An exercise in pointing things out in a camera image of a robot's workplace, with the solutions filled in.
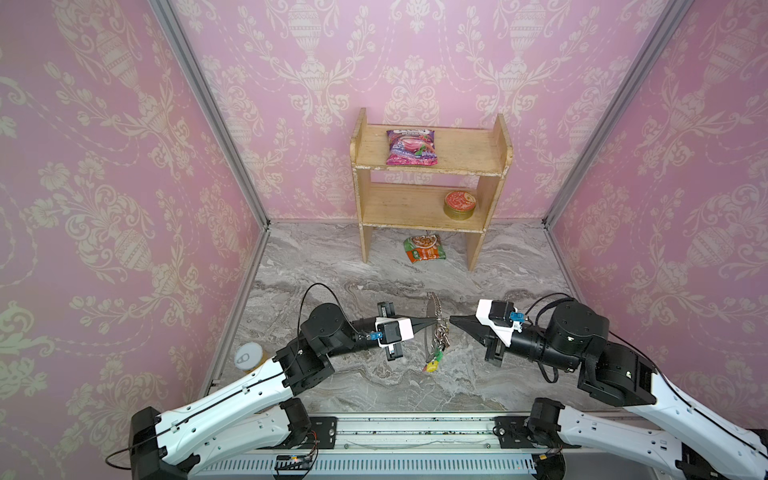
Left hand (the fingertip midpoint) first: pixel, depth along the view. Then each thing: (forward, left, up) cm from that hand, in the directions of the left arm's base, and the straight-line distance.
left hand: (432, 321), depth 54 cm
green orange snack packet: (+48, -4, -36) cm, 60 cm away
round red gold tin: (+45, -13, -11) cm, 48 cm away
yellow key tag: (-5, 0, -8) cm, 10 cm away
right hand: (+1, -4, 0) cm, 5 cm away
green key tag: (-4, -1, -4) cm, 6 cm away
